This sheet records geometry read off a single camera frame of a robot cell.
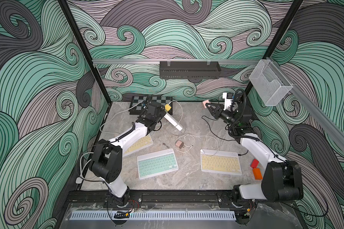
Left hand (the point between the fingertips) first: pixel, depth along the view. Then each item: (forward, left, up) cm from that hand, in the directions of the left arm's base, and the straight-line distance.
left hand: (163, 107), depth 88 cm
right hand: (-5, -26, +9) cm, 28 cm away
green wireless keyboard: (-28, +4, -21) cm, 35 cm away
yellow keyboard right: (-27, -36, -20) cm, 49 cm away
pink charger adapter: (-6, -23, +10) cm, 26 cm away
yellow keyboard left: (-13, +12, -21) cm, 27 cm away
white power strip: (-6, -7, -7) cm, 12 cm away
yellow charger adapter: (0, -3, 0) cm, 3 cm away
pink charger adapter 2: (-16, -11, -19) cm, 27 cm away
